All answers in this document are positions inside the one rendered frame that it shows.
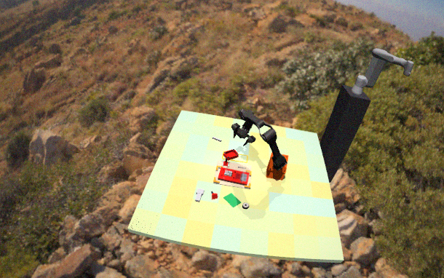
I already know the green flat rectangular pad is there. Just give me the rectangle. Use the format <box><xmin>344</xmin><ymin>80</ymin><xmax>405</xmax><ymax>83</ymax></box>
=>
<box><xmin>224</xmin><ymin>193</ymin><xmax>241</xmax><ymax>208</ymax></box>

